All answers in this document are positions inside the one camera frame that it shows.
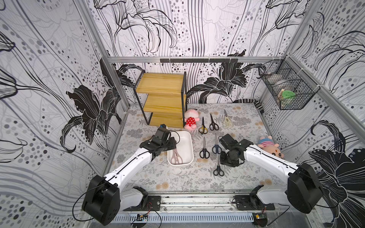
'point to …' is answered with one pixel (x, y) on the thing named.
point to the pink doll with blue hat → (267, 144)
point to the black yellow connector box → (260, 219)
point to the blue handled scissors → (216, 148)
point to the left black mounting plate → (152, 204)
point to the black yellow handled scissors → (203, 129)
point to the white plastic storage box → (184, 147)
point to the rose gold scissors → (177, 158)
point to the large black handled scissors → (213, 126)
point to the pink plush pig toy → (191, 117)
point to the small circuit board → (143, 218)
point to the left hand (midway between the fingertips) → (174, 145)
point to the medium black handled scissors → (218, 170)
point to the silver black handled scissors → (204, 153)
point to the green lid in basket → (287, 93)
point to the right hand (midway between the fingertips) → (222, 161)
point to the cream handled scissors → (228, 123)
